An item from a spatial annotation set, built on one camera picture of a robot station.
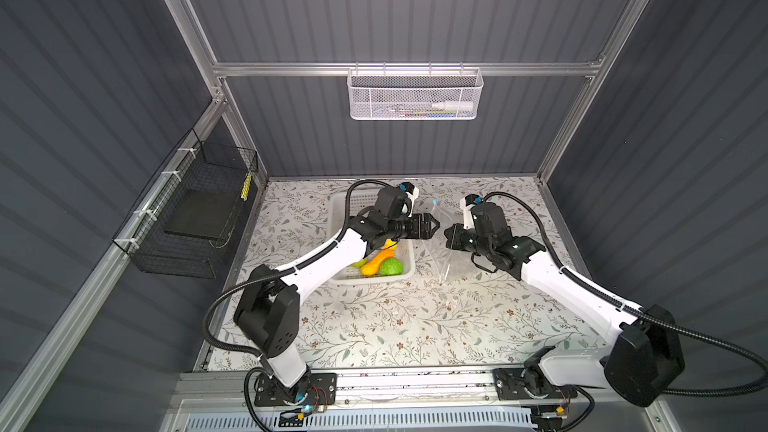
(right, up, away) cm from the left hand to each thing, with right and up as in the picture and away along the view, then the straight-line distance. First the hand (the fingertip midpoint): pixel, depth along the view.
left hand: (429, 223), depth 82 cm
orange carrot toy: (-16, -14, +10) cm, 23 cm away
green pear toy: (-17, -7, -23) cm, 29 cm away
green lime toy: (-11, -13, +5) cm, 18 cm away
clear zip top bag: (+4, -12, +16) cm, 21 cm away
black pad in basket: (-57, +3, -8) cm, 58 cm away
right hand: (+5, -3, 0) cm, 6 cm away
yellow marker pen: (-51, +10, +1) cm, 52 cm away
